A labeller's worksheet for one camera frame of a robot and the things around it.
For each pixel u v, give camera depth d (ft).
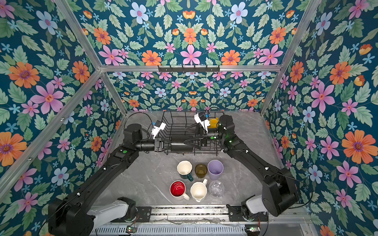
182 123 3.67
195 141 1.99
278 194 1.36
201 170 2.83
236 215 2.40
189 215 2.46
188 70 3.06
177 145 2.02
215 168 2.77
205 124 1.91
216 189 2.69
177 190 2.64
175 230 2.41
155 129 2.18
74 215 1.24
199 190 2.57
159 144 2.02
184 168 2.86
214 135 2.06
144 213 2.44
